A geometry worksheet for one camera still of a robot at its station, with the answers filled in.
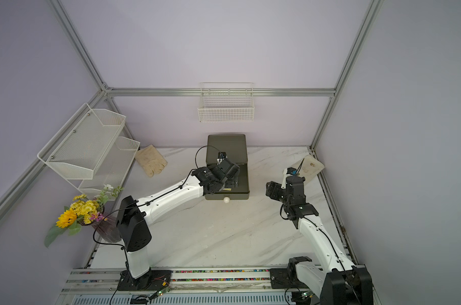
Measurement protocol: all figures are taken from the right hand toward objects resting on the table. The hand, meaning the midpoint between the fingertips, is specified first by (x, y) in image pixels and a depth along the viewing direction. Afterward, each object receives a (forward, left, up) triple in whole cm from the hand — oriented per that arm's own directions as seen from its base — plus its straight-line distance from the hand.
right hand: (274, 188), depth 85 cm
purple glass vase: (-12, +78, -13) cm, 80 cm away
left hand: (+3, +22, +4) cm, 22 cm away
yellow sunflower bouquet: (-15, +72, +12) cm, 75 cm away
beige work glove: (+31, +69, -13) cm, 77 cm away
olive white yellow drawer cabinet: (+24, +18, +4) cm, 30 cm away
